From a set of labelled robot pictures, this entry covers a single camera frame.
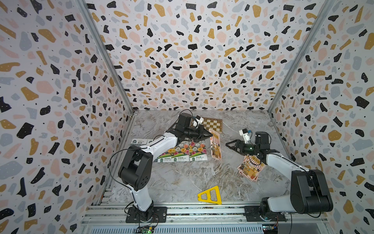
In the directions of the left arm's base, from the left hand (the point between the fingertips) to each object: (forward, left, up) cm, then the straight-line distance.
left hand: (215, 135), depth 80 cm
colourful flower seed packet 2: (+2, +20, -22) cm, 30 cm away
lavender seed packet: (+11, +51, -22) cm, 56 cm away
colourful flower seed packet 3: (+3, +9, -22) cm, 24 cm away
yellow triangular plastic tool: (-27, +4, -21) cm, 35 cm away
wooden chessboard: (+24, -4, -19) cm, 31 cm away
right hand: (-2, -10, -9) cm, 14 cm away
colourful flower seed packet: (-1, +30, -21) cm, 37 cm away
